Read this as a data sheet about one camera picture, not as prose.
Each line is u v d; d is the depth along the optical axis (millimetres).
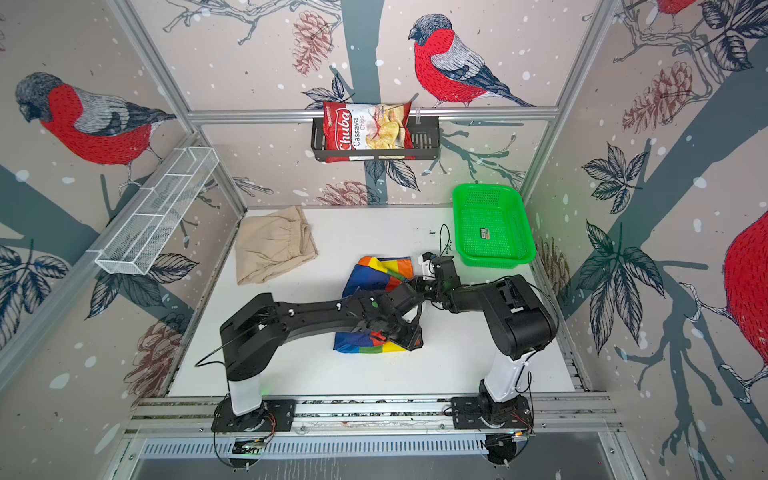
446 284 783
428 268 875
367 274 949
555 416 744
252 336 517
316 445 777
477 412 728
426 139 951
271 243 1069
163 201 810
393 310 657
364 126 876
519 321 496
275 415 728
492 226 1150
